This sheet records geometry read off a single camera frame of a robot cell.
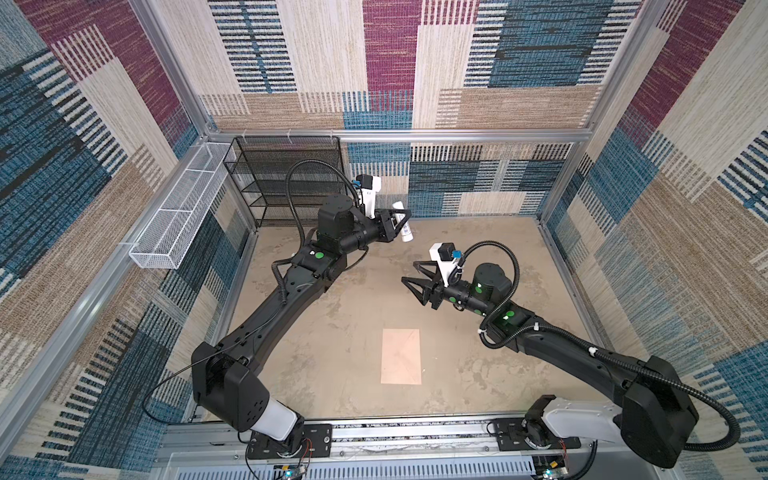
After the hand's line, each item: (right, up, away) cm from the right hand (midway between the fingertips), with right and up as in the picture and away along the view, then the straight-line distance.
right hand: (410, 274), depth 73 cm
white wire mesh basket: (-73, +11, +21) cm, 77 cm away
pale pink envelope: (-2, -25, +13) cm, 28 cm away
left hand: (0, +15, -5) cm, 16 cm away
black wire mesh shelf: (-49, +34, +32) cm, 68 cm away
